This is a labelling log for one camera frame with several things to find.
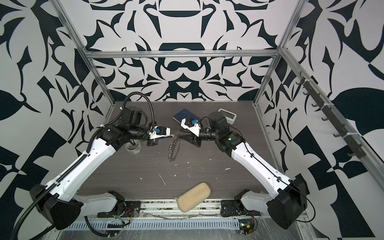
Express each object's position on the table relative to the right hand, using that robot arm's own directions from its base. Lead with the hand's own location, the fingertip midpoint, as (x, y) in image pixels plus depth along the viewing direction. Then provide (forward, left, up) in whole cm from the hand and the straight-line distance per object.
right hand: (181, 131), depth 68 cm
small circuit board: (-33, -29, -31) cm, 54 cm away
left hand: (+2, +5, 0) cm, 5 cm away
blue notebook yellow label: (+34, +2, -29) cm, 45 cm away
